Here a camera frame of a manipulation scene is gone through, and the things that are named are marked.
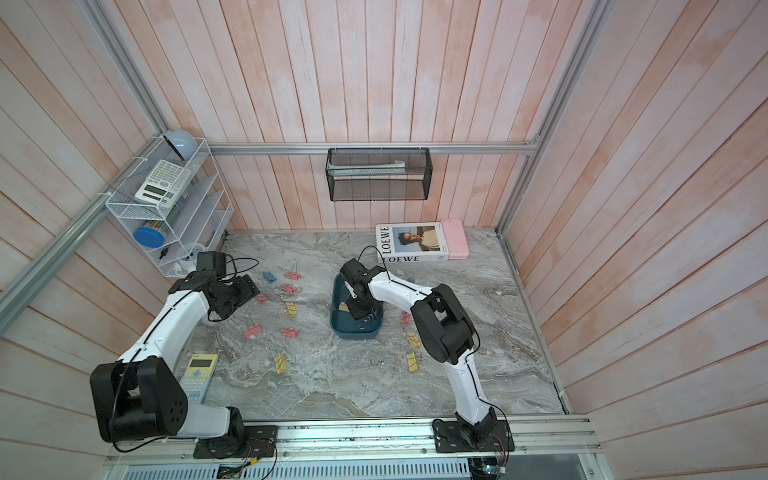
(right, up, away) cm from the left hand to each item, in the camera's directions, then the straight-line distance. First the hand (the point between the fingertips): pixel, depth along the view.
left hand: (250, 297), depth 87 cm
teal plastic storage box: (+26, -10, +10) cm, 30 cm away
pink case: (+69, +19, +28) cm, 77 cm away
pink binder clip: (+7, +5, +18) cm, 20 cm away
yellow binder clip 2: (+10, -19, -3) cm, 22 cm away
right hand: (+32, -5, +10) cm, 34 cm away
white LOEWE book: (+51, +18, +24) cm, 59 cm away
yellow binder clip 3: (+48, -12, +3) cm, 50 cm away
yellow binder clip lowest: (+48, -19, -1) cm, 52 cm away
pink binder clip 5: (+47, -8, +8) cm, 48 cm away
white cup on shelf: (-21, +12, +3) cm, 24 cm away
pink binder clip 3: (-2, -12, +6) cm, 13 cm away
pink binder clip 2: (+8, +1, +14) cm, 16 cm away
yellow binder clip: (+9, -5, +10) cm, 14 cm away
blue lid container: (-22, +17, -11) cm, 30 cm away
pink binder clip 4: (+11, -11, +4) cm, 16 cm away
